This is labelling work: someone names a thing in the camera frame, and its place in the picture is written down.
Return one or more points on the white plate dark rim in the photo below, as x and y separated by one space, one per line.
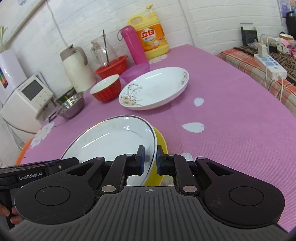
116 136

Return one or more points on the white floral plate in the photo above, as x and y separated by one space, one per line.
154 89

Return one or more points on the white charger plug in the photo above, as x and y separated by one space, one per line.
263 46

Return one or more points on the purple plastic bowl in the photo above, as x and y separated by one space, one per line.
135 71

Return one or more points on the stainless steel bowl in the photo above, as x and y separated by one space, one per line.
72 106

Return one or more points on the left hand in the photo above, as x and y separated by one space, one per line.
14 219

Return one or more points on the black stirring stick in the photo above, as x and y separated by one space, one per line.
105 47

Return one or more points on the purple floral tablecloth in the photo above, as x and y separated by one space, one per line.
223 115

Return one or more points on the red white bowl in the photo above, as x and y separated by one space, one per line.
107 89

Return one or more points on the glass pitcher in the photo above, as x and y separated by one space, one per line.
98 52

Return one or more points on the instant noodle cup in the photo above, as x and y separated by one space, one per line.
65 95

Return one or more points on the white water dispenser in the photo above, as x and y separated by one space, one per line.
28 107

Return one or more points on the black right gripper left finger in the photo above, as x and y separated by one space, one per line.
122 167

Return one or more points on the red plastic basket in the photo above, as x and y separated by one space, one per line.
117 66

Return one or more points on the white purifier tank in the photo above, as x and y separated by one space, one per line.
12 74

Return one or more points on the plaid cloth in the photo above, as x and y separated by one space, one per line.
246 63

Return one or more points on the white thermal carafe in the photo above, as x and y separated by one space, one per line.
76 67

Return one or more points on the black speaker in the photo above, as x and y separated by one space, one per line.
291 24

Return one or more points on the black folding handle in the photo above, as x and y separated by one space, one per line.
53 116

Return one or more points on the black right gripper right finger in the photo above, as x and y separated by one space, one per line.
177 167

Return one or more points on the pink thermos bottle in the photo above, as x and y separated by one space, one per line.
134 45

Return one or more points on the black box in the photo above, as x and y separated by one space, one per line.
248 33

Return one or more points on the yellow detergent jug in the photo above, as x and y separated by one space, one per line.
150 33

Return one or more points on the white power strip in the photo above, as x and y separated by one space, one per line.
273 69

